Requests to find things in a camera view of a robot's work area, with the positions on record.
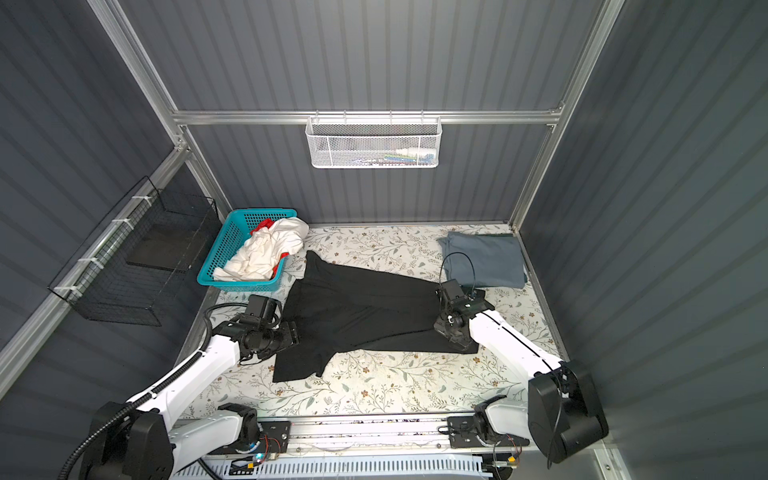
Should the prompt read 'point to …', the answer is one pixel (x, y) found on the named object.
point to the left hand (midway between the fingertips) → (293, 340)
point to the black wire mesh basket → (130, 268)
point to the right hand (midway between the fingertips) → (449, 329)
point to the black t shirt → (336, 313)
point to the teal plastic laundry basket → (239, 225)
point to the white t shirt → (258, 256)
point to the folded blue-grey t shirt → (496, 257)
